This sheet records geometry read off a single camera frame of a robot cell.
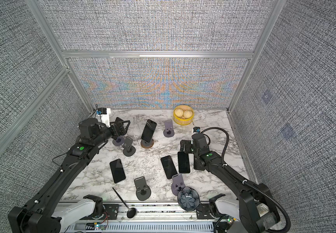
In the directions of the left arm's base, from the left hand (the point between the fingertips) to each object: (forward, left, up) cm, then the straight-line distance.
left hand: (126, 120), depth 74 cm
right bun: (+25, -38, -24) cm, 52 cm away
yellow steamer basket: (+25, -34, -25) cm, 49 cm away
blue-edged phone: (+12, +9, -13) cm, 20 cm away
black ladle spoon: (-36, -1, -29) cm, 47 cm away
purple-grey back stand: (+12, -23, -28) cm, 38 cm away
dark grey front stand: (-28, -7, -25) cm, 38 cm away
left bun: (+27, -31, -24) cm, 47 cm away
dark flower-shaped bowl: (-32, -31, -28) cm, 53 cm away
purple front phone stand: (-25, -26, -23) cm, 43 cm away
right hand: (-2, -33, -15) cm, 37 cm away
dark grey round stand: (-3, +3, -24) cm, 25 cm away
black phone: (-24, -34, -1) cm, 41 cm away
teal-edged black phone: (-15, +9, -29) cm, 34 cm away
